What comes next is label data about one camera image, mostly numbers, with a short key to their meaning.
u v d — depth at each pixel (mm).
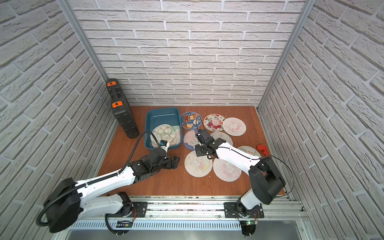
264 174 484
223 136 1029
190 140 1003
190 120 1109
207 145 643
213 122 1104
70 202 401
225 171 874
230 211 735
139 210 753
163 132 1026
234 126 1068
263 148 952
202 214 738
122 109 816
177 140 997
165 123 1072
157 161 624
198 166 889
